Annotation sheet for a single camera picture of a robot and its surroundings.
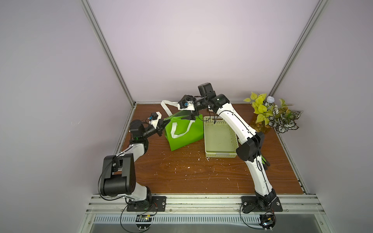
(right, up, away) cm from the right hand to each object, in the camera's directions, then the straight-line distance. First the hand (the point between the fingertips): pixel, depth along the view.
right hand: (181, 103), depth 80 cm
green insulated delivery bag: (-1, -17, +6) cm, 18 cm away
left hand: (-7, -10, +2) cm, 12 cm away
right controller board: (+43, -59, -10) cm, 74 cm away
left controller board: (-19, -60, -8) cm, 63 cm away
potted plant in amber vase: (+54, -8, -2) cm, 55 cm away
